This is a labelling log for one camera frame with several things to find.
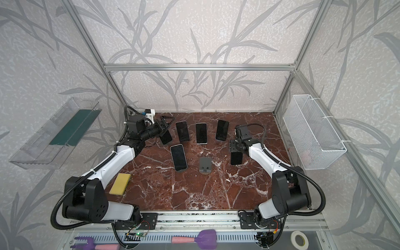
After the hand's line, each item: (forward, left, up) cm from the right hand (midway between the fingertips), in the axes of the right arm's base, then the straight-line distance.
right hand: (236, 140), depth 92 cm
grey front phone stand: (-13, +18, -7) cm, 23 cm away
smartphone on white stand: (+11, +21, -9) cm, 26 cm away
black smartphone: (+14, +35, -9) cm, 38 cm away
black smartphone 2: (+10, +8, -1) cm, 12 cm away
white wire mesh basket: (-15, -27, +24) cm, 39 cm away
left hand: (+3, +34, +18) cm, 38 cm away
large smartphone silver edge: (-10, +33, -1) cm, 35 cm away
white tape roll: (-47, -22, -9) cm, 52 cm away
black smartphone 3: (-8, 0, -7) cm, 11 cm away
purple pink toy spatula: (-47, +17, -10) cm, 51 cm away
